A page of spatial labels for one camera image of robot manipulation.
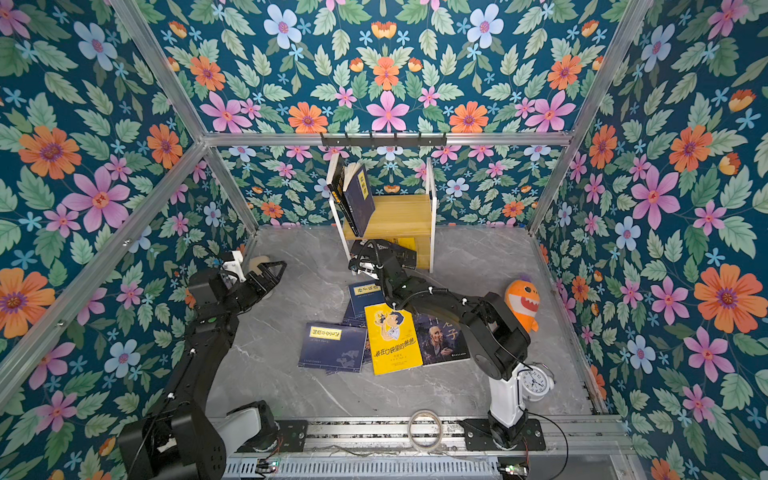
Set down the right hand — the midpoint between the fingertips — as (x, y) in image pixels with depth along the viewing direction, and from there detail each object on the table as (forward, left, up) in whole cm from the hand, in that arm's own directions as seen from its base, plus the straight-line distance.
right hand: (390, 249), depth 91 cm
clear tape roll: (-49, -8, -17) cm, 53 cm away
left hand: (-11, +29, +8) cm, 32 cm away
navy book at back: (-7, +10, -15) cm, 19 cm away
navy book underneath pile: (-25, +17, -15) cm, 33 cm away
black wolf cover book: (0, -5, -4) cm, 7 cm away
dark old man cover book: (-23, -15, -17) cm, 32 cm away
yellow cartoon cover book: (-22, -1, -15) cm, 27 cm away
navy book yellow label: (+8, +9, +14) cm, 19 cm away
